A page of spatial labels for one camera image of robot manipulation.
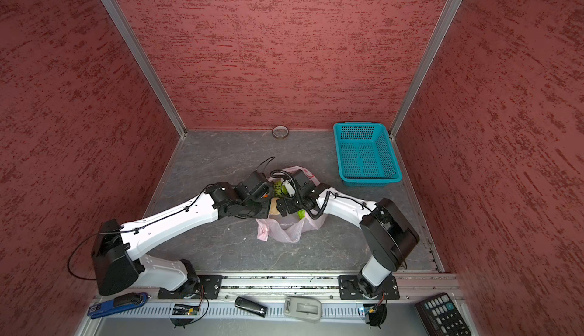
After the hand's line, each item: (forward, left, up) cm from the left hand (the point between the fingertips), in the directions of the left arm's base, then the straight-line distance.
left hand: (265, 214), depth 78 cm
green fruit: (+1, -13, 0) cm, 13 cm away
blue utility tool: (-25, +42, -9) cm, 50 cm away
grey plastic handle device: (-26, -14, -10) cm, 31 cm away
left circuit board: (-27, +26, -15) cm, 40 cm away
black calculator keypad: (-28, -56, -10) cm, 63 cm away
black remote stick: (-26, +3, -10) cm, 28 cm away
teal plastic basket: (+38, -45, -12) cm, 60 cm away
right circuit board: (-27, -38, -13) cm, 48 cm away
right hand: (+6, -7, -7) cm, 12 cm away
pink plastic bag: (-2, -8, -7) cm, 11 cm away
